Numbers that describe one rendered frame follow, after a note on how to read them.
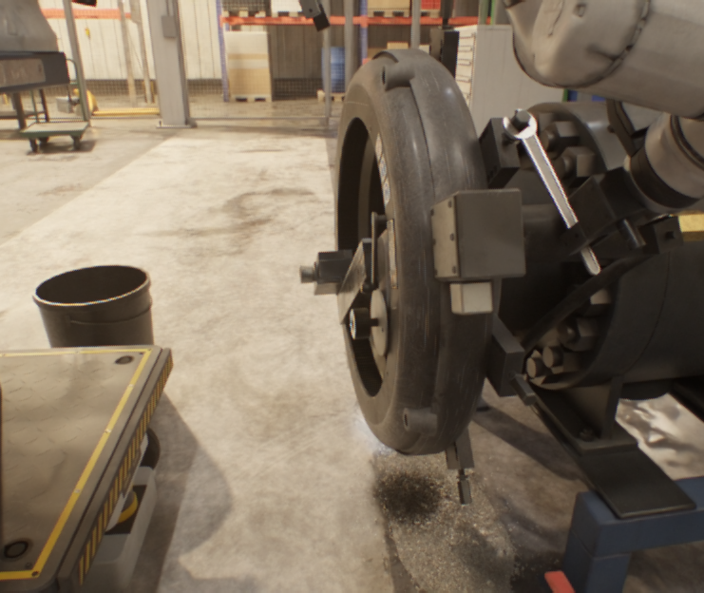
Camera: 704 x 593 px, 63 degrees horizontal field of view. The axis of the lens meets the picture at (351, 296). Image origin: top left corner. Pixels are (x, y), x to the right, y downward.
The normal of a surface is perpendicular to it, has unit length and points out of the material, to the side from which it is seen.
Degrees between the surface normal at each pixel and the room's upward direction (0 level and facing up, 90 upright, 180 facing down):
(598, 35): 103
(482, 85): 90
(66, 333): 93
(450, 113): 40
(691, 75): 117
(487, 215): 68
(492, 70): 90
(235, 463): 0
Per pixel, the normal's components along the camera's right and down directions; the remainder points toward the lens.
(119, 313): 0.66, 0.34
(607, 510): 0.00, -0.92
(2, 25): 0.53, -0.04
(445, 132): 0.11, -0.39
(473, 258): 0.16, 0.01
